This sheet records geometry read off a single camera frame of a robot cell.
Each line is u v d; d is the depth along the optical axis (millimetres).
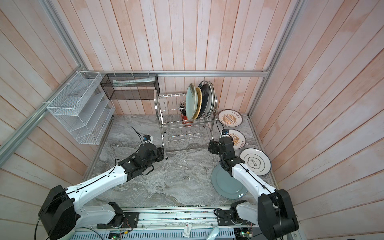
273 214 413
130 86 1044
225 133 743
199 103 716
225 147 640
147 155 613
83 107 730
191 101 801
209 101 736
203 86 782
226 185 838
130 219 732
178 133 1052
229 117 1184
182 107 879
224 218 732
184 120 817
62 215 387
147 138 727
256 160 947
